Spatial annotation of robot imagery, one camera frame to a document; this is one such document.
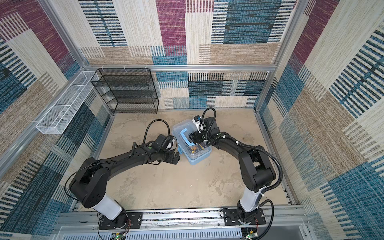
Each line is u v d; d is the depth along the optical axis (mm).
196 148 879
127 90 1108
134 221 738
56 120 708
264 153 447
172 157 799
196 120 824
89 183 448
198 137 828
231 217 730
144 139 746
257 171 476
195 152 863
